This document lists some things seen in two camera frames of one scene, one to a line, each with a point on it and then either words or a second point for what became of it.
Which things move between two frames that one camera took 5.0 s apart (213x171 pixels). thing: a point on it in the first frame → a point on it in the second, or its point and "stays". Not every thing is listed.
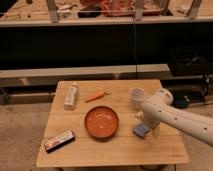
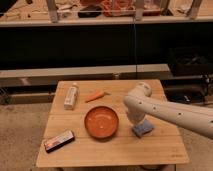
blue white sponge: (140, 130) stays
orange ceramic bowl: (101, 122) stays
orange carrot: (96, 96) stays
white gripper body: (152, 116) → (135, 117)
